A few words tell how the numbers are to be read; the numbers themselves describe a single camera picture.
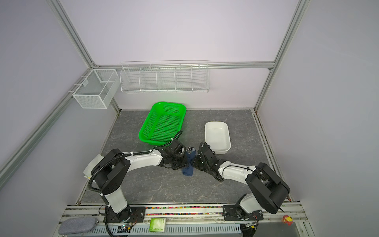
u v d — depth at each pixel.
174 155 0.76
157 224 0.69
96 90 0.96
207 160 0.68
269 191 0.43
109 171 0.48
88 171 0.79
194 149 0.96
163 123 1.12
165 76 0.97
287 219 0.68
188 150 0.96
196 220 0.74
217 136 1.03
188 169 0.88
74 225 0.70
